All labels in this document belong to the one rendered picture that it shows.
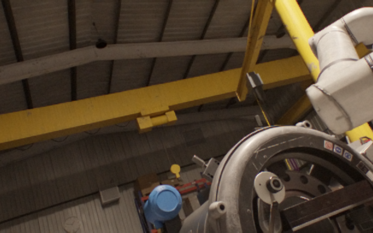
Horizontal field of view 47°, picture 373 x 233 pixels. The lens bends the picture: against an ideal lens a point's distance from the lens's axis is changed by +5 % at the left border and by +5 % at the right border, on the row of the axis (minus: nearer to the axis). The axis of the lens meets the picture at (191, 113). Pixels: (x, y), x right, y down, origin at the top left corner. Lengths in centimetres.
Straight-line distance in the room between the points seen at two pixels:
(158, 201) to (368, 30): 117
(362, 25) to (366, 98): 64
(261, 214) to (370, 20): 82
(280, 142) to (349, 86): 48
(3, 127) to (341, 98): 1233
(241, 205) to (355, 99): 49
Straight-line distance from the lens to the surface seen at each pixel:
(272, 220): 138
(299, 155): 163
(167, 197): 206
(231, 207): 135
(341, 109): 112
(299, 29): 571
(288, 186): 164
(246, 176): 140
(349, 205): 157
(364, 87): 112
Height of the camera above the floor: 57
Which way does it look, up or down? 21 degrees up
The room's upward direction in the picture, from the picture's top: 22 degrees counter-clockwise
